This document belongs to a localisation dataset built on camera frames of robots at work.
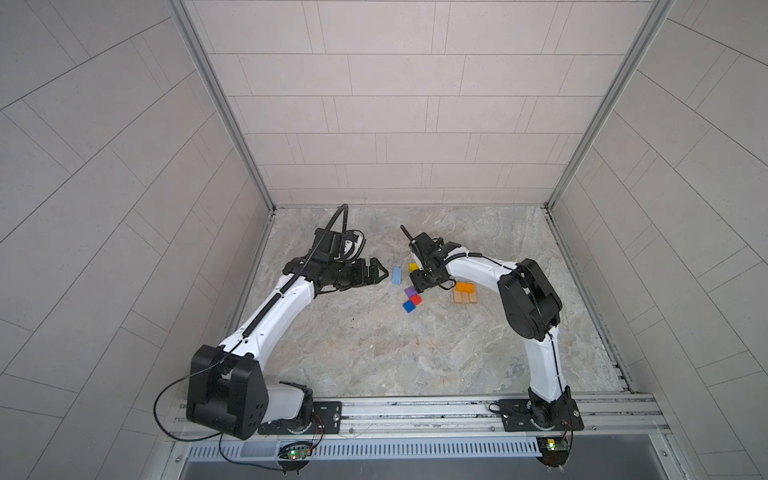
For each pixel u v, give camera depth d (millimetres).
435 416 723
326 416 708
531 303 531
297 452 642
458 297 913
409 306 907
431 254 733
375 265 710
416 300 910
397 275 963
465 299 911
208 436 432
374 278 694
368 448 680
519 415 709
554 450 680
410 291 889
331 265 667
